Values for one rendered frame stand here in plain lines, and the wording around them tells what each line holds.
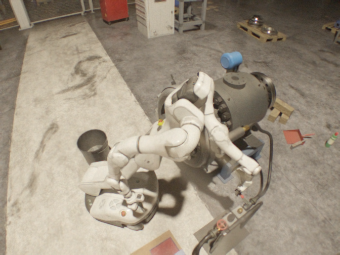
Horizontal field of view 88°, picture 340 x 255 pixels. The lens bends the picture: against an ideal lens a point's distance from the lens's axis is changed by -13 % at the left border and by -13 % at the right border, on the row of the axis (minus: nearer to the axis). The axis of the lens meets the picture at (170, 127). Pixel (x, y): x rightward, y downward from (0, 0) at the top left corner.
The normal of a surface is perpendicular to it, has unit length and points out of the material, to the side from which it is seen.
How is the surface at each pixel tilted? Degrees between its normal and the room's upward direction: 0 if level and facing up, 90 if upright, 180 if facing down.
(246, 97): 37
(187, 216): 0
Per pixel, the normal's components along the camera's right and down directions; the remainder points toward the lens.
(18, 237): 0.00, -0.71
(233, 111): 0.41, -0.04
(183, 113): -0.22, 0.69
